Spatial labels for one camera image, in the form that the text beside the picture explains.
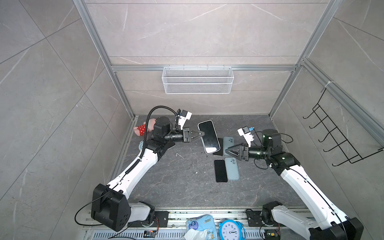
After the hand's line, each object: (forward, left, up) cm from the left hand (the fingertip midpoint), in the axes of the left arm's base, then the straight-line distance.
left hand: (203, 132), depth 66 cm
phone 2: (-6, -12, -34) cm, 37 cm away
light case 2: (-3, -20, -34) cm, 40 cm away
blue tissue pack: (-33, +2, -29) cm, 44 cm away
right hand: (-5, -11, -8) cm, 15 cm away
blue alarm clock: (-34, -12, -32) cm, 48 cm away
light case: (+17, -20, -35) cm, 44 cm away
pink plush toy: (+25, +40, -27) cm, 54 cm away
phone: (-2, -3, -3) cm, 5 cm away
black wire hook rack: (-6, -60, 0) cm, 60 cm away
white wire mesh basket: (+49, 0, -5) cm, 49 cm away
